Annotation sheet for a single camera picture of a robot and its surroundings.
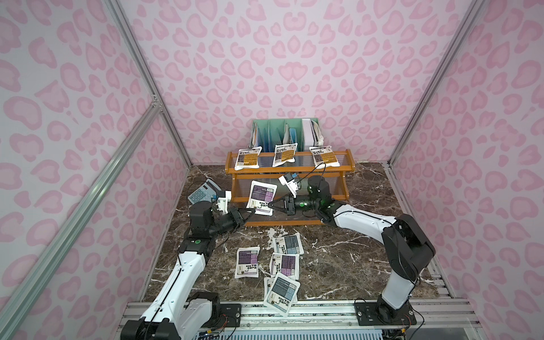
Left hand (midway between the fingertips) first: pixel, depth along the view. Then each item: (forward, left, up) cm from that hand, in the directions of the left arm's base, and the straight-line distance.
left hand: (255, 209), depth 75 cm
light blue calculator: (+23, +29, -22) cm, 43 cm away
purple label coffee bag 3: (-12, -11, -22) cm, 27 cm away
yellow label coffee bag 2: (+20, -11, +8) cm, 24 cm away
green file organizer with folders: (+39, -21, +3) cm, 44 cm away
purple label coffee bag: (+6, -2, +1) cm, 7 cm away
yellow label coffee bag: (+19, -26, +7) cm, 33 cm away
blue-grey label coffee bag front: (-23, -9, -21) cm, 32 cm away
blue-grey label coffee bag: (-3, -13, -23) cm, 26 cm away
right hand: (+1, -5, -1) cm, 5 cm away
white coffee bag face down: (+18, +3, +8) cm, 19 cm away
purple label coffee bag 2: (-11, +4, -22) cm, 25 cm away
